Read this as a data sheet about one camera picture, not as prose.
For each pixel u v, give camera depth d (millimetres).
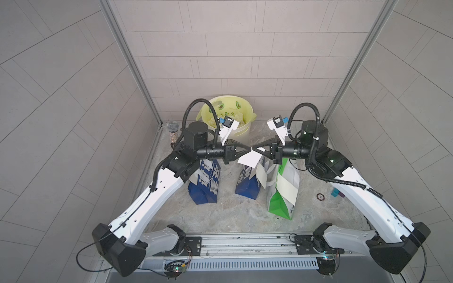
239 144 577
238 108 941
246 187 822
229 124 534
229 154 519
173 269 654
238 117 974
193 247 710
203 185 732
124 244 355
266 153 574
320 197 846
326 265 680
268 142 563
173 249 595
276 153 518
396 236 371
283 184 664
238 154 576
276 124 523
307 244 710
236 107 941
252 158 587
